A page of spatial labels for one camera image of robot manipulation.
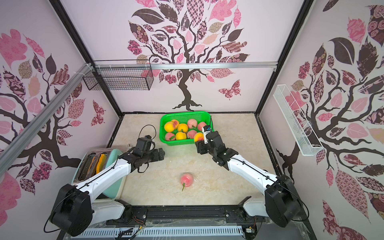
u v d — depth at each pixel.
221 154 0.62
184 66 0.91
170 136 0.98
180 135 0.98
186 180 0.79
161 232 0.70
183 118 1.06
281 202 0.41
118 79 1.22
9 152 0.49
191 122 1.06
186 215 0.75
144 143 0.66
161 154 0.78
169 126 0.98
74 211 0.40
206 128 0.72
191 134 1.00
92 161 0.76
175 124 1.03
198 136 0.81
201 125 1.05
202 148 0.73
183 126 1.04
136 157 0.61
